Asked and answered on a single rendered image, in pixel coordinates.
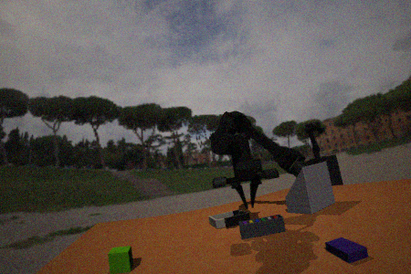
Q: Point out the green cube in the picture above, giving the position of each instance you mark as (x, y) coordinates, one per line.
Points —
(120, 260)

